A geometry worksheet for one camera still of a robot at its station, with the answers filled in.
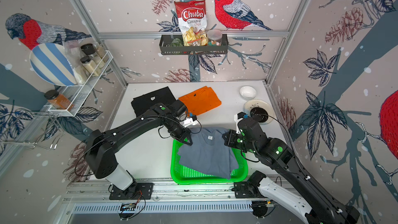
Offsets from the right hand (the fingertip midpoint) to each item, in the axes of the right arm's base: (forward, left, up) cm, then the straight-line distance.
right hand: (221, 134), depth 68 cm
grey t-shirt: (-4, +5, -13) cm, 14 cm away
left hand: (0, +13, -8) cm, 16 cm away
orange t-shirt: (+38, +12, -24) cm, 47 cm away
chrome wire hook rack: (-6, +73, +14) cm, 74 cm away
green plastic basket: (-14, +17, -16) cm, 27 cm away
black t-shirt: (+33, +53, -21) cm, 66 cm away
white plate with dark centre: (+25, -27, -17) cm, 41 cm away
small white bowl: (+44, -22, -19) cm, 53 cm away
